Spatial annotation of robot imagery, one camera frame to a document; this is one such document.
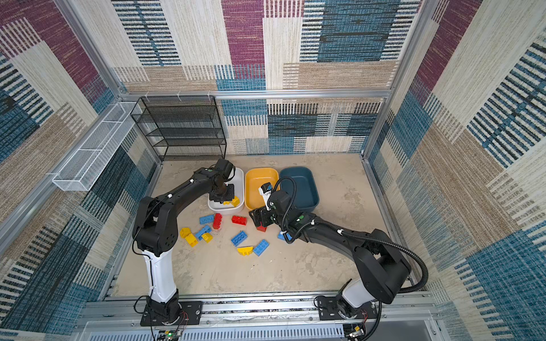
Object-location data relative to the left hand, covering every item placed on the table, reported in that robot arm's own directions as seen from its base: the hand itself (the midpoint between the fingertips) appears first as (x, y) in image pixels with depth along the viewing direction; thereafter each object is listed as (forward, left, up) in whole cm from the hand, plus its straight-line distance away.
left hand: (230, 197), depth 97 cm
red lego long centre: (-10, -4, -4) cm, 11 cm away
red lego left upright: (-10, +5, -5) cm, 12 cm away
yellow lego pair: (-1, -3, -2) cm, 3 cm away
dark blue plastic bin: (+1, -35, -1) cm, 35 cm away
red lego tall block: (-13, -14, -6) cm, 20 cm away
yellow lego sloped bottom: (-24, -8, -4) cm, 25 cm away
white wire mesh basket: (-8, +44, +27) cm, 52 cm away
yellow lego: (-18, +8, -4) cm, 20 cm away
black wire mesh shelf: (+34, +26, +14) cm, 45 cm away
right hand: (-12, -15, +6) cm, 20 cm away
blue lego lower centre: (-22, -14, -5) cm, 27 cm away
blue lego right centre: (-29, -22, +20) cm, 41 cm away
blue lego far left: (-8, +10, -6) cm, 14 cm away
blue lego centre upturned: (-18, -5, -5) cm, 19 cm away
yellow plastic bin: (+13, -11, -3) cm, 17 cm away
